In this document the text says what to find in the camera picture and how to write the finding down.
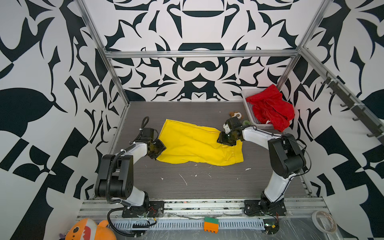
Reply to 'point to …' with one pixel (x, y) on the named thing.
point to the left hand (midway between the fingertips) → (164, 146)
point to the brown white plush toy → (235, 114)
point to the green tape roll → (246, 123)
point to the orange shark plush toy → (86, 229)
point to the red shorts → (270, 106)
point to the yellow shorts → (189, 143)
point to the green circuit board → (271, 226)
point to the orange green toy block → (211, 224)
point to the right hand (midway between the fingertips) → (221, 139)
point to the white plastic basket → (249, 109)
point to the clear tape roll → (324, 221)
